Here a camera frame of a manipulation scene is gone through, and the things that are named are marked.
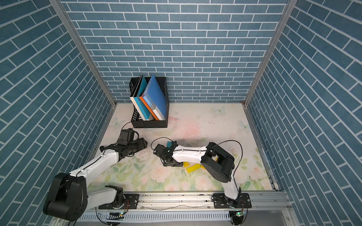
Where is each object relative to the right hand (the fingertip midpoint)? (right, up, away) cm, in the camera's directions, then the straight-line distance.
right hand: (171, 163), depth 88 cm
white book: (-23, +41, -5) cm, 47 cm away
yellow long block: (+9, +1, -2) cm, 10 cm away
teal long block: (-2, +11, +8) cm, 13 cm away
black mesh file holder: (-28, +27, +20) cm, 43 cm away
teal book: (-19, +52, +4) cm, 56 cm away
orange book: (-17, +41, -4) cm, 45 cm away
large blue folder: (-13, +46, +14) cm, 50 cm away
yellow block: (+14, -2, -3) cm, 14 cm away
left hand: (-15, +12, +1) cm, 20 cm away
